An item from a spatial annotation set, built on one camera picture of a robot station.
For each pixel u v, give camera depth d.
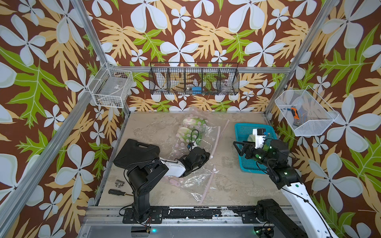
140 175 0.48
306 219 0.43
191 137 0.92
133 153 0.91
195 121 1.05
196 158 0.70
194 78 0.97
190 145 0.88
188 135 0.93
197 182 0.85
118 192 0.80
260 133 0.63
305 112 0.82
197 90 0.97
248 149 0.63
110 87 0.86
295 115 0.84
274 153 0.54
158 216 0.74
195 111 1.19
